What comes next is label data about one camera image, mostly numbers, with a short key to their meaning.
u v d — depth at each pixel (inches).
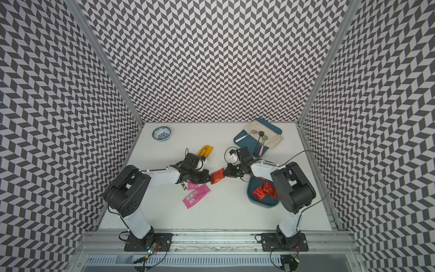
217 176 35.9
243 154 30.2
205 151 41.1
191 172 29.8
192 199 32.5
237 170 31.7
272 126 47.0
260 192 33.3
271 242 28.8
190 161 29.9
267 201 32.7
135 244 26.2
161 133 43.9
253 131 44.6
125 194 18.6
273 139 41.4
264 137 42.7
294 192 18.9
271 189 33.8
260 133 44.0
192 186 34.9
